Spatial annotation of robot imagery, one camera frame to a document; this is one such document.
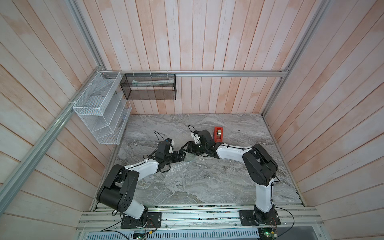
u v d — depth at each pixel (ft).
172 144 2.84
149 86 3.44
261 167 1.70
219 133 3.31
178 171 2.79
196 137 2.50
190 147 2.72
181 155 2.74
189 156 2.98
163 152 2.35
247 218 2.39
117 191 1.47
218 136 3.31
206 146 2.47
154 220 2.41
